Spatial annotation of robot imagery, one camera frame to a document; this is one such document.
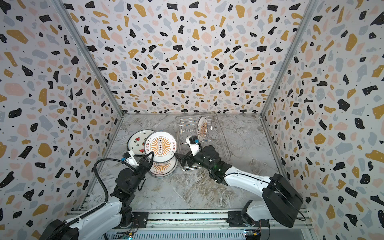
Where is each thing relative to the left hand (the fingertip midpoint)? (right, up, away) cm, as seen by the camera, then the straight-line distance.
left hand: (154, 151), depth 78 cm
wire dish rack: (+13, +13, +36) cm, 40 cm away
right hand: (+14, +3, -4) cm, 14 cm away
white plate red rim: (+3, +3, +5) cm, 7 cm away
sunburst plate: (+25, +11, +25) cm, 37 cm away
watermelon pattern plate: (-21, +4, +26) cm, 33 cm away
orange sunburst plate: (+1, -13, +12) cm, 18 cm away
